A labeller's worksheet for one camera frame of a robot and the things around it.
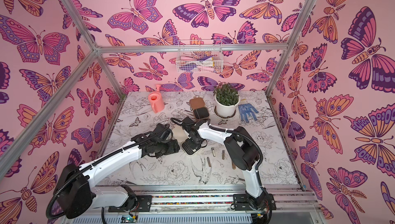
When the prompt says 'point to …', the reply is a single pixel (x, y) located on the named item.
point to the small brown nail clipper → (223, 154)
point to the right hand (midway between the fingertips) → (194, 142)
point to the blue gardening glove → (246, 110)
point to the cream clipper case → (189, 147)
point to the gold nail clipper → (213, 151)
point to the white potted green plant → (227, 98)
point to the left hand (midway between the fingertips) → (176, 148)
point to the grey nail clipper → (209, 162)
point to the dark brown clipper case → (200, 111)
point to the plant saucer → (223, 117)
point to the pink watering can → (157, 102)
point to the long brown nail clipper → (233, 166)
